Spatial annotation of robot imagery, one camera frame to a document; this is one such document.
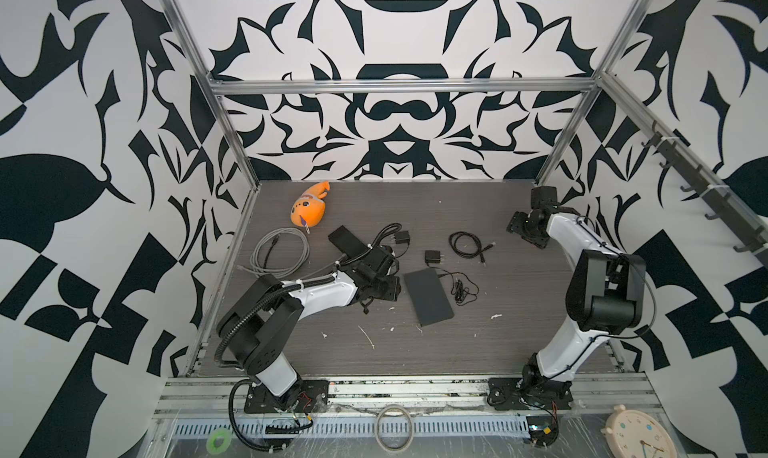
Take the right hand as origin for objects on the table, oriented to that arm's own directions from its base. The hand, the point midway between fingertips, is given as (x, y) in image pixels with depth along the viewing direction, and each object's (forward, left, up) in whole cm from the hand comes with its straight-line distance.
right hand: (524, 226), depth 95 cm
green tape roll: (-53, +82, -8) cm, 98 cm away
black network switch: (0, +56, -8) cm, 57 cm away
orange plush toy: (+9, +69, 0) cm, 70 cm away
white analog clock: (-52, -12, -8) cm, 54 cm away
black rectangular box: (-19, +31, -10) cm, 38 cm away
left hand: (-16, +40, -5) cm, 43 cm away
